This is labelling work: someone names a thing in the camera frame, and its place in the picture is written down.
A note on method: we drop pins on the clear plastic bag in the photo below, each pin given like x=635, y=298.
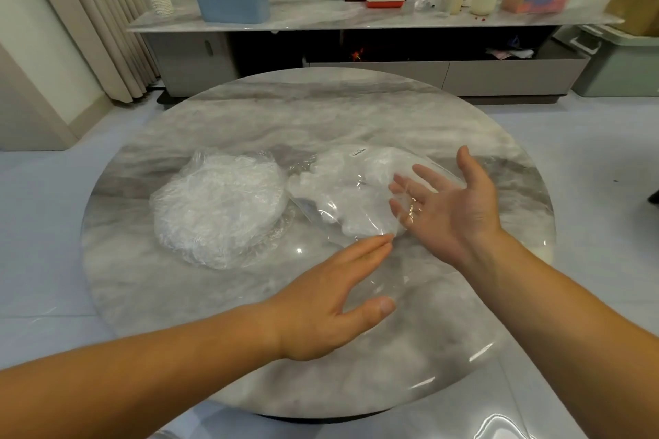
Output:
x=350, y=207

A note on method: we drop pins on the beige curtain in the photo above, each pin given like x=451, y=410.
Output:
x=82, y=17

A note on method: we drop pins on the pile of clear plastic caps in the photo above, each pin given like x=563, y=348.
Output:
x=221, y=207

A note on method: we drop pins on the brown cardboard box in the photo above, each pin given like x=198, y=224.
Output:
x=633, y=10

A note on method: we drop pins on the black table base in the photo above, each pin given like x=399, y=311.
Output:
x=309, y=416

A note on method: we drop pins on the small white cup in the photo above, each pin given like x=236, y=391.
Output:
x=456, y=3

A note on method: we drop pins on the person's left hand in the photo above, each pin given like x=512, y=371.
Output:
x=324, y=310

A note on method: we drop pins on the green storage bin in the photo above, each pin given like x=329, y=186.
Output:
x=618, y=63

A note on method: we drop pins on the person's right forearm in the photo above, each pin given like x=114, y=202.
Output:
x=577, y=336

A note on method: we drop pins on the long grey low cabinet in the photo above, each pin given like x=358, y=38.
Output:
x=191, y=61

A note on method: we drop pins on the person's right hand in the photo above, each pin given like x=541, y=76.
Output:
x=453, y=217

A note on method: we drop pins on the person's left forearm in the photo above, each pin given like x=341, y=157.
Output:
x=124, y=382

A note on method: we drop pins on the clear bag of caps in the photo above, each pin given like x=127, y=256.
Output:
x=345, y=187

